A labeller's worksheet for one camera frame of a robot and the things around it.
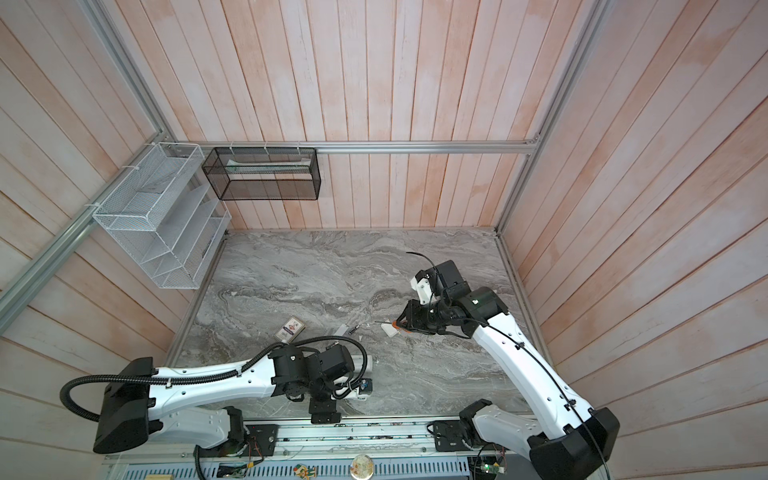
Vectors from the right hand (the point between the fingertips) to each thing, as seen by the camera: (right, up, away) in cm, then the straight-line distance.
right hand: (401, 322), depth 73 cm
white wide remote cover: (-2, -7, +21) cm, 22 cm away
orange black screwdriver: (-1, 0, -1) cm, 2 cm away
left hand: (-17, -20, +2) cm, 27 cm away
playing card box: (-33, -7, +18) cm, 38 cm away
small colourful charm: (-23, -35, -4) cm, 42 cm away
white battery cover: (-17, -7, +21) cm, 28 cm away
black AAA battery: (-13, -6, +20) cm, 25 cm away
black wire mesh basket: (-47, +47, +32) cm, 73 cm away
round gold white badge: (-10, -34, -3) cm, 36 cm away
